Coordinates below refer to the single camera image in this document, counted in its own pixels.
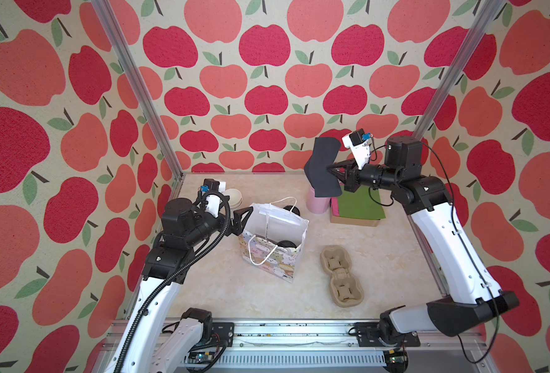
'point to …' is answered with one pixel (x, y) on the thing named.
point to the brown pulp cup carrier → (346, 288)
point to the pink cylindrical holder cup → (316, 204)
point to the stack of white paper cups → (235, 197)
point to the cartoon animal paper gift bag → (272, 239)
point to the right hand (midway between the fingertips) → (336, 166)
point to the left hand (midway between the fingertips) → (243, 205)
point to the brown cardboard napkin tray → (353, 221)
